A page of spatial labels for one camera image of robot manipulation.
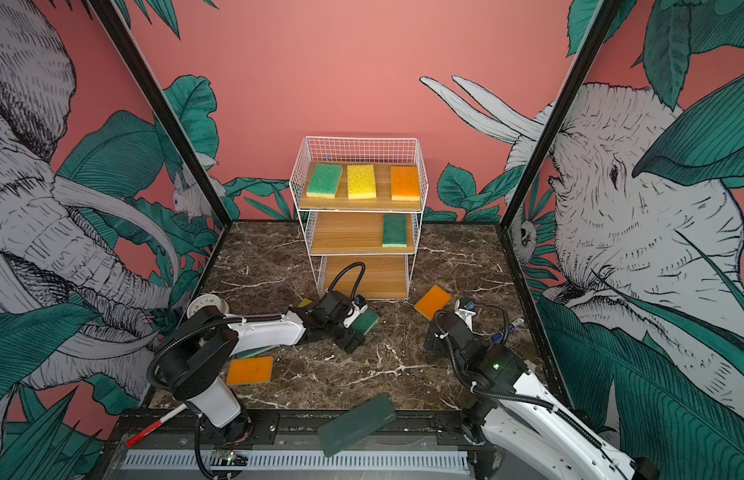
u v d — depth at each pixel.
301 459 0.70
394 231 0.82
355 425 0.74
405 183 0.71
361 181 0.70
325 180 0.71
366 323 0.91
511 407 0.48
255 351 0.55
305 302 0.97
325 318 0.71
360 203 0.69
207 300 0.93
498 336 0.90
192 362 0.45
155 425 0.73
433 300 0.98
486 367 0.49
